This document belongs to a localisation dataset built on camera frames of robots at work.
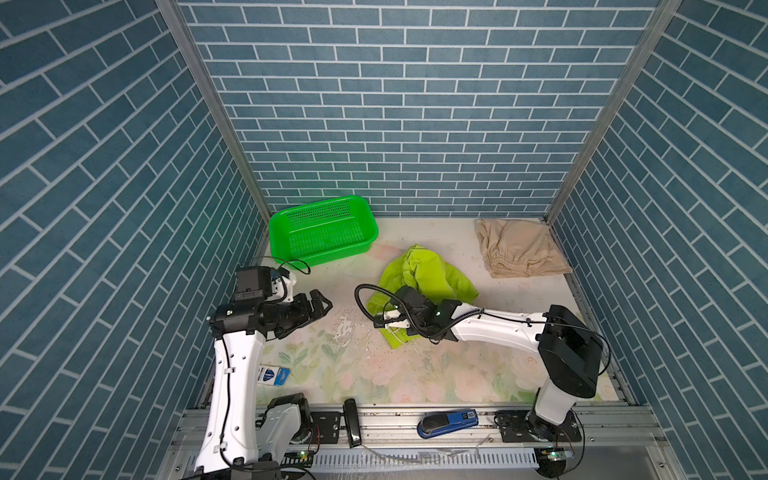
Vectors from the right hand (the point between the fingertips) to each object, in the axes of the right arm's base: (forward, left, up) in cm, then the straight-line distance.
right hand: (405, 300), depth 87 cm
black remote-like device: (-31, +11, -6) cm, 34 cm away
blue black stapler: (-28, -11, -14) cm, 33 cm away
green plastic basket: (+32, +34, -7) cm, 48 cm away
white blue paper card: (-22, +35, -7) cm, 41 cm away
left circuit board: (-39, +23, -12) cm, 47 cm away
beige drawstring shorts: (+28, -40, -6) cm, 49 cm away
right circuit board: (-34, -38, -13) cm, 53 cm away
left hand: (-11, +21, +12) cm, 26 cm away
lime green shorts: (+7, -8, +3) cm, 11 cm away
